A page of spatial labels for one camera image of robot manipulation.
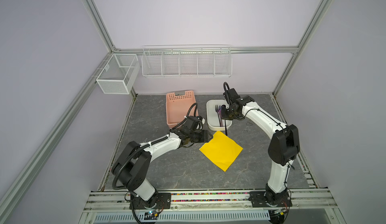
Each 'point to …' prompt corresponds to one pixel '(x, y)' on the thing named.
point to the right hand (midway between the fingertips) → (224, 117)
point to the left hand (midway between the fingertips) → (210, 139)
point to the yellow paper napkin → (222, 150)
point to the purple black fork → (217, 110)
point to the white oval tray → (212, 119)
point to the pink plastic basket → (177, 104)
